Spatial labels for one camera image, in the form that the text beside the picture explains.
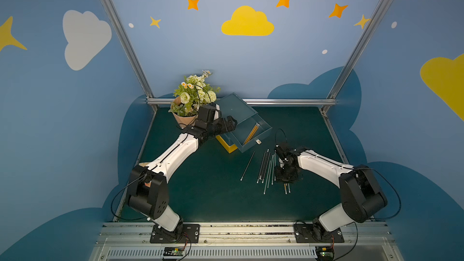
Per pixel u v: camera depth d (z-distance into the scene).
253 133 0.89
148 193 0.44
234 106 0.99
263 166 0.96
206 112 0.64
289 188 0.87
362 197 0.45
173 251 0.72
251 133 0.90
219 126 0.75
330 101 1.17
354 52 0.93
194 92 0.90
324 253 0.73
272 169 0.95
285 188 0.88
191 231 0.75
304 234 0.74
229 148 0.96
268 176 0.91
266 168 0.93
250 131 0.90
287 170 0.75
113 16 0.78
